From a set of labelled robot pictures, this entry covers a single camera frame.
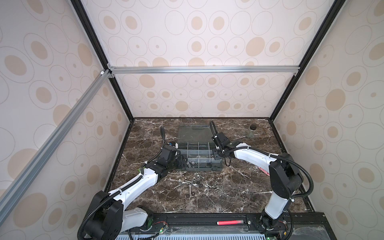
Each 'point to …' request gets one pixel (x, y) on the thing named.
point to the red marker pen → (230, 222)
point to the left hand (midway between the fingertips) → (188, 157)
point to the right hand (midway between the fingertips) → (218, 152)
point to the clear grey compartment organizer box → (195, 144)
